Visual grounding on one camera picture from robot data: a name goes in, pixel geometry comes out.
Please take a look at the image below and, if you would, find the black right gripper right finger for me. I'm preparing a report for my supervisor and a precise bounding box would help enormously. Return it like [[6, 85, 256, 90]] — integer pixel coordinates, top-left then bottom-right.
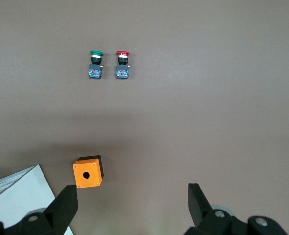
[[183, 183, 289, 235]]

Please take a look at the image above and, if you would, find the orange button enclosure box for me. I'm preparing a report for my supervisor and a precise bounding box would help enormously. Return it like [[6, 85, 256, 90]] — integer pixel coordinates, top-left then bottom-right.
[[72, 154, 105, 189]]

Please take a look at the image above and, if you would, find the red mushroom push button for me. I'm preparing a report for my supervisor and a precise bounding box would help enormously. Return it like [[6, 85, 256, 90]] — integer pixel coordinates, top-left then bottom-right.
[[114, 50, 132, 80]]

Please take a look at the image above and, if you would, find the brown table mat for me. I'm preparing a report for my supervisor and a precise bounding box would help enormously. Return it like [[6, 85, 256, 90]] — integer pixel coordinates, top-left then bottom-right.
[[0, 0, 289, 235]]

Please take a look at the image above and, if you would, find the white plastic drawer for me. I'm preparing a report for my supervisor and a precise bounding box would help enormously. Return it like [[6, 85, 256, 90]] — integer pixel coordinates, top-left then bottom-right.
[[0, 168, 35, 204]]

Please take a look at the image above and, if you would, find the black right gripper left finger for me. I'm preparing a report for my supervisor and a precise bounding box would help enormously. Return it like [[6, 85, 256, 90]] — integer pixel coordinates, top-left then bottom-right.
[[0, 185, 78, 235]]

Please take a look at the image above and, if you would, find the green mushroom push button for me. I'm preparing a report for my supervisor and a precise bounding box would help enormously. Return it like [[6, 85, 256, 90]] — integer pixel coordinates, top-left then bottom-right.
[[87, 50, 105, 79]]

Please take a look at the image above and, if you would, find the white drawer cabinet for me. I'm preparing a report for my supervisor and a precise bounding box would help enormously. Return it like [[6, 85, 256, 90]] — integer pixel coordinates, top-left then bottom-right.
[[0, 164, 73, 235]]

